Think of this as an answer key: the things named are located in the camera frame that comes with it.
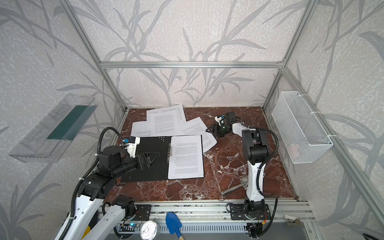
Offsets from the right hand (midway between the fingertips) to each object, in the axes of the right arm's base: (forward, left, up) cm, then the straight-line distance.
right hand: (209, 127), depth 101 cm
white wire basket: (-27, -37, +30) cm, 55 cm away
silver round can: (-57, +28, +1) cm, 63 cm away
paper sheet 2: (+4, +50, -7) cm, 51 cm away
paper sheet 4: (+5, +10, -6) cm, 12 cm away
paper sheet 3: (+10, +32, -5) cm, 34 cm away
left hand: (-27, +27, +19) cm, 43 cm away
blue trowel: (-54, +19, -5) cm, 57 cm away
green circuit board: (-55, +41, -6) cm, 68 cm away
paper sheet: (-20, +16, -6) cm, 26 cm away
